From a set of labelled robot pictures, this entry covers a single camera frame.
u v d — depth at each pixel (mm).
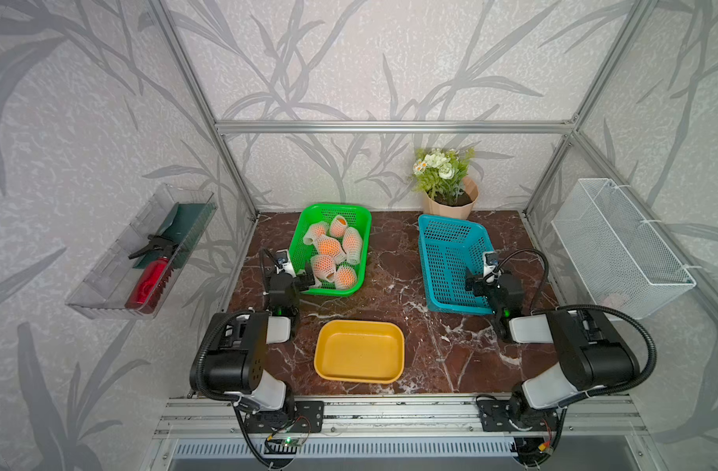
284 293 694
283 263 784
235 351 452
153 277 601
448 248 1056
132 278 621
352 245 1016
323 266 938
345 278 933
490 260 792
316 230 1052
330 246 1006
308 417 730
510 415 723
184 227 751
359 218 1122
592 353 454
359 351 845
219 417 747
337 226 1052
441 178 913
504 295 724
